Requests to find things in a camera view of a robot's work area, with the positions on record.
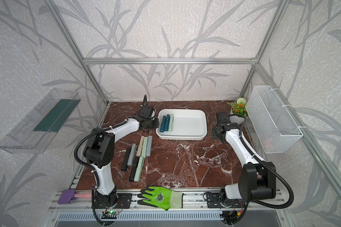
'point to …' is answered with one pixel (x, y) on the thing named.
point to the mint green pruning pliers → (171, 122)
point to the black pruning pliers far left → (126, 160)
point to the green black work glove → (160, 197)
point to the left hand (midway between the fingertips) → (159, 123)
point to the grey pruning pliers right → (149, 146)
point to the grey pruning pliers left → (131, 158)
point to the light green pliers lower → (138, 169)
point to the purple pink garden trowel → (67, 195)
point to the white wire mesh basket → (274, 131)
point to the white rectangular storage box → (188, 124)
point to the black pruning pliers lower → (132, 174)
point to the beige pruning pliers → (139, 152)
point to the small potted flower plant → (238, 107)
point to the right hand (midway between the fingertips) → (216, 133)
